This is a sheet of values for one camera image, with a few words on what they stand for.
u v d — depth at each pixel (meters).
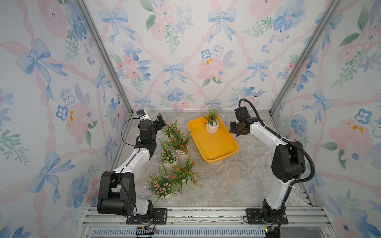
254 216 0.75
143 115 0.72
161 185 0.69
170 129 0.90
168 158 0.78
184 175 0.74
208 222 0.73
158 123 0.78
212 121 1.00
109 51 0.86
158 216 0.74
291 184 0.53
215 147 0.95
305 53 0.86
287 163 0.50
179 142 0.85
